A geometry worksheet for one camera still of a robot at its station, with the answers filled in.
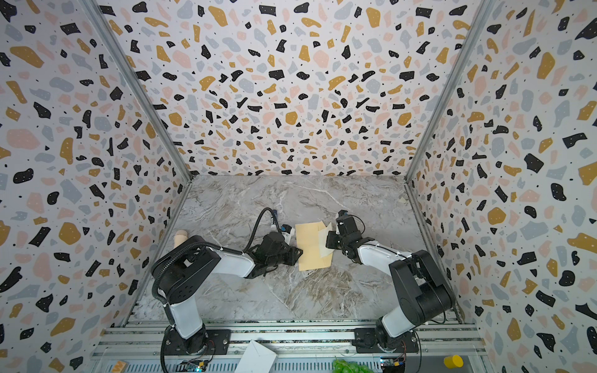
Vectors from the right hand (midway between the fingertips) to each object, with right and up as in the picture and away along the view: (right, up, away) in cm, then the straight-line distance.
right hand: (326, 232), depth 93 cm
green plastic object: (+3, -34, -27) cm, 44 cm away
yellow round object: (+35, -33, -27) cm, 55 cm away
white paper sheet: (-22, -33, -25) cm, 47 cm away
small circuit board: (-41, -37, -23) cm, 59 cm away
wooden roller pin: (-60, -2, +2) cm, 60 cm away
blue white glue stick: (-23, +6, +14) cm, 27 cm away
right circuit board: (+20, -38, -21) cm, 48 cm away
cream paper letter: (-1, -8, +2) cm, 8 cm away
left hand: (-9, -6, -1) cm, 11 cm away
